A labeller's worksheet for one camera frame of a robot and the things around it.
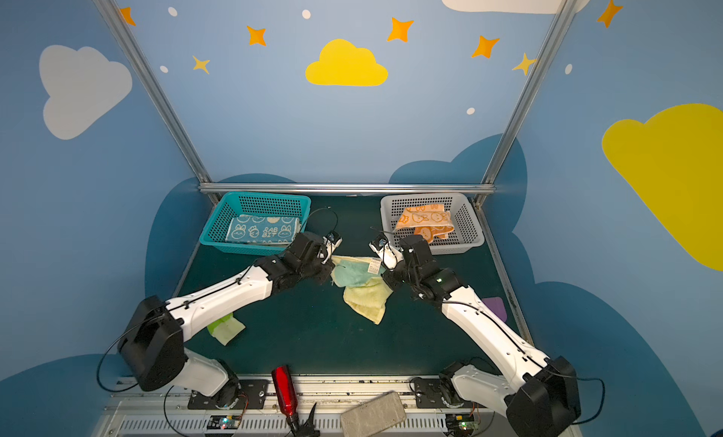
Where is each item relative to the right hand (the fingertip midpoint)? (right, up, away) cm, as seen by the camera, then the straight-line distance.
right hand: (388, 258), depth 80 cm
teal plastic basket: (-61, +17, +28) cm, 69 cm away
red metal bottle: (-28, -34, -8) cm, 44 cm away
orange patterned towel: (+19, +11, +27) cm, 35 cm away
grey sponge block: (-5, -38, -11) cm, 40 cm away
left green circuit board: (-43, -41, -9) cm, 60 cm away
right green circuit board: (+18, -42, -9) cm, 46 cm away
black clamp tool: (-21, -41, -12) cm, 48 cm away
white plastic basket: (+32, +6, +25) cm, 41 cm away
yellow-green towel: (-7, -12, +12) cm, 18 cm away
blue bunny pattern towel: (-46, +8, +27) cm, 54 cm away
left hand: (-17, -1, +5) cm, 18 cm away
